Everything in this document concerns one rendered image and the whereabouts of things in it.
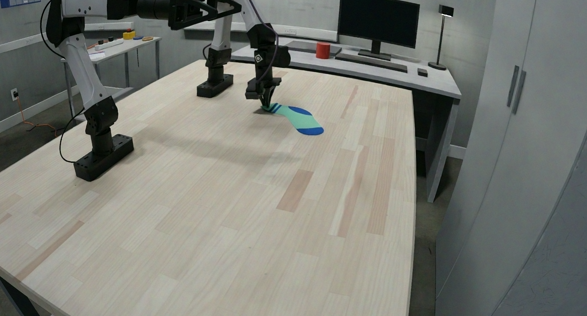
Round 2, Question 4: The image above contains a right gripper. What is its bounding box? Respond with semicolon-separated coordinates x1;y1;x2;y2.
154;0;242;31

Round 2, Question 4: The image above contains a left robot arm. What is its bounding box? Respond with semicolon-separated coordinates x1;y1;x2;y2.
197;0;291;100

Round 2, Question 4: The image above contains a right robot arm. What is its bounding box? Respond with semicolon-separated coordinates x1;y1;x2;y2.
46;0;159;173

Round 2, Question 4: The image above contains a mint green sock with blue toe and heel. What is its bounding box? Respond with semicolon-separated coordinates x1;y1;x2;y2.
261;103;324;135

